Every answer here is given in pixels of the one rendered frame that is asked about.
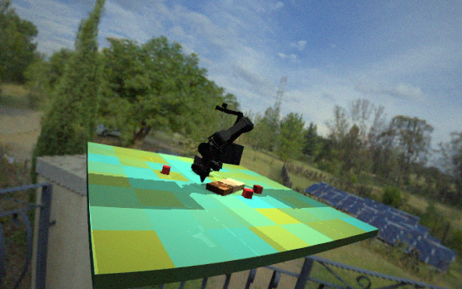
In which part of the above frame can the red cube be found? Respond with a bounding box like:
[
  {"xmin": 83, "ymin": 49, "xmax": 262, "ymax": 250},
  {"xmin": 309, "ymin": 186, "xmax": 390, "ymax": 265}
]
[
  {"xmin": 242, "ymin": 189, "xmax": 254, "ymax": 199},
  {"xmin": 161, "ymin": 165, "xmax": 171, "ymax": 175},
  {"xmin": 253, "ymin": 185, "xmax": 264, "ymax": 194}
]

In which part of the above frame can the beige rectangular block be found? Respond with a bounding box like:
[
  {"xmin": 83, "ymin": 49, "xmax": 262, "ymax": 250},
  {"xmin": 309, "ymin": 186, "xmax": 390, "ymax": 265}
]
[{"xmin": 218, "ymin": 178, "xmax": 245, "ymax": 192}]

